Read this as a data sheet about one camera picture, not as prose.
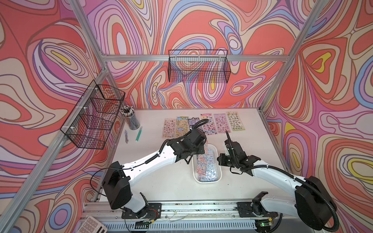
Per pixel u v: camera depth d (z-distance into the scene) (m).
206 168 0.86
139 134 1.05
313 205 0.41
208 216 0.73
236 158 0.65
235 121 1.12
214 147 0.91
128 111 0.95
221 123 1.11
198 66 0.96
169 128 1.08
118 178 0.43
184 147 0.55
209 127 1.08
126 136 1.02
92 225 0.68
